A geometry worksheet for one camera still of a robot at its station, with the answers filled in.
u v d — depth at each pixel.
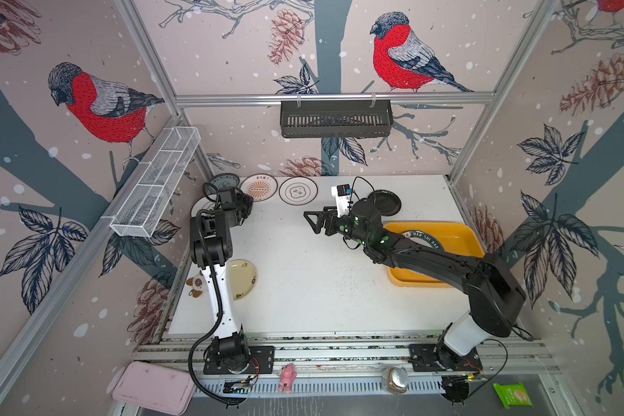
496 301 0.44
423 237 0.98
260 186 1.18
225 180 1.22
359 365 0.73
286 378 0.69
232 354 0.64
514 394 0.67
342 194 0.69
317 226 0.70
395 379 0.62
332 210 0.72
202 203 1.10
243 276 0.90
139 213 0.71
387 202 1.19
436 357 0.67
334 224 0.70
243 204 1.00
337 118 1.04
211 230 0.68
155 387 0.68
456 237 0.98
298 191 1.18
